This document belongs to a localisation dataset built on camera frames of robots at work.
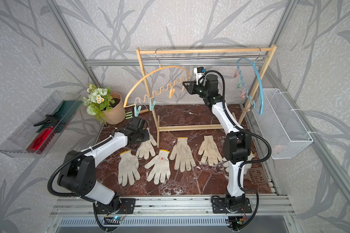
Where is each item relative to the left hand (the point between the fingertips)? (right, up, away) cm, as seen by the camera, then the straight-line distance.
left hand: (147, 136), depth 91 cm
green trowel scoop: (-37, +13, -20) cm, 44 cm away
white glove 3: (+23, -11, 0) cm, 26 cm away
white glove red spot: (+10, -19, -5) cm, 22 cm away
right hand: (+23, +32, -8) cm, 41 cm away
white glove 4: (+41, -10, +2) cm, 42 cm away
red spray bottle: (-34, +1, -34) cm, 48 cm away
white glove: (0, -7, -3) cm, 7 cm away
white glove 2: (-11, -17, -3) cm, 21 cm away
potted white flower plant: (-23, +19, -4) cm, 30 cm away
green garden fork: (-20, +14, +24) cm, 34 cm away
